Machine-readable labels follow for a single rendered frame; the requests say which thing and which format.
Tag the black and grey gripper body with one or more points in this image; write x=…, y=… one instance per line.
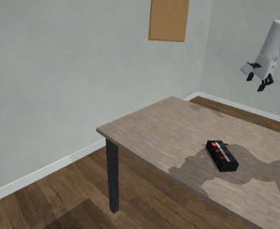
x=268, y=66

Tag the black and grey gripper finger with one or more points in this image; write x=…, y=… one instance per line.
x=266, y=82
x=250, y=76

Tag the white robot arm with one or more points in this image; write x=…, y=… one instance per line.
x=270, y=49

